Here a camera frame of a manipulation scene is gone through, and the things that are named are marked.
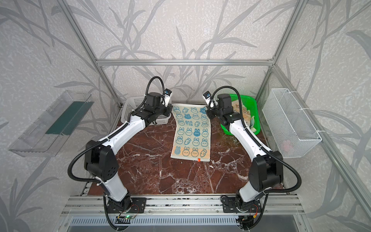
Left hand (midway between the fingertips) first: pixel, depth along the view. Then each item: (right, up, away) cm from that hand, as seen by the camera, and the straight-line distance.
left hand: (171, 99), depth 86 cm
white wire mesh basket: (+57, -17, -26) cm, 64 cm away
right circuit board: (+41, -64, -14) cm, 77 cm away
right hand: (+23, -1, -2) cm, 23 cm away
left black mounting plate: (-15, -56, -14) cm, 60 cm away
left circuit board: (-18, -60, -16) cm, 65 cm away
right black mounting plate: (+32, -56, -14) cm, 66 cm away
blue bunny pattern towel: (+12, -27, +13) cm, 32 cm away
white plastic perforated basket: (-36, 0, +28) cm, 45 cm away
